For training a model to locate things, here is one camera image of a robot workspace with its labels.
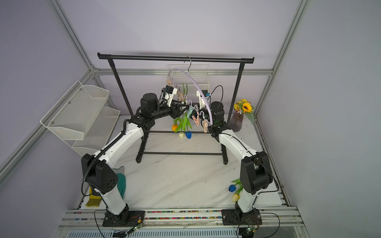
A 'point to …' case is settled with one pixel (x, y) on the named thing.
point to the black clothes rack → (143, 151)
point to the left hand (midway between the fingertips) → (185, 106)
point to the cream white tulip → (181, 128)
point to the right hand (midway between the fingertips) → (185, 106)
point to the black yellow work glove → (94, 201)
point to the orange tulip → (174, 127)
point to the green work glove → (121, 181)
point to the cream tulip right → (235, 197)
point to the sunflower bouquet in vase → (242, 107)
